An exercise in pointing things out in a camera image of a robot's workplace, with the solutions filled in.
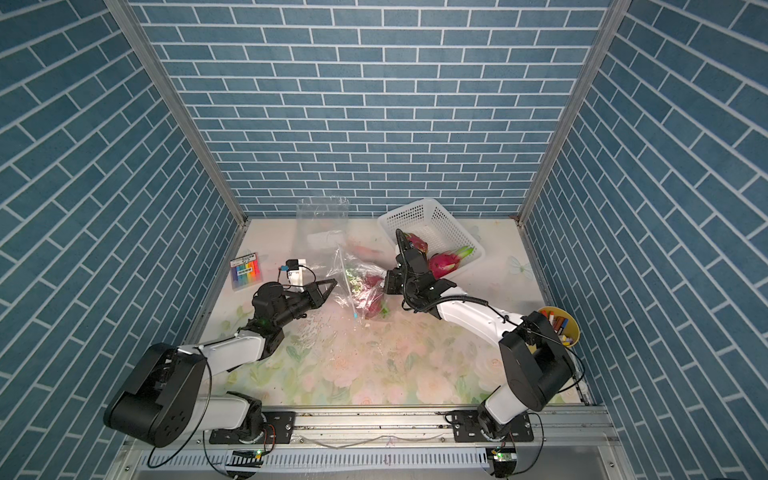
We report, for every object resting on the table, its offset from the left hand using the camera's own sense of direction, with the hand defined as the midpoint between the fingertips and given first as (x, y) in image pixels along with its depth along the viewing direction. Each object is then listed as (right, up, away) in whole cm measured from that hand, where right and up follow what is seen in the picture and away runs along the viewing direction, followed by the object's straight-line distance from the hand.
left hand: (342, 285), depth 83 cm
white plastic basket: (+32, +17, +31) cm, 47 cm away
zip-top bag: (+5, 0, -2) cm, 5 cm away
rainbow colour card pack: (-38, +2, +20) cm, 42 cm away
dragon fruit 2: (+8, -3, -1) cm, 8 cm away
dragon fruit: (+30, +5, +13) cm, 33 cm away
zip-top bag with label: (-15, +17, +33) cm, 40 cm away
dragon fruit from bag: (+22, +12, +16) cm, 30 cm away
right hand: (+13, +2, +4) cm, 14 cm away
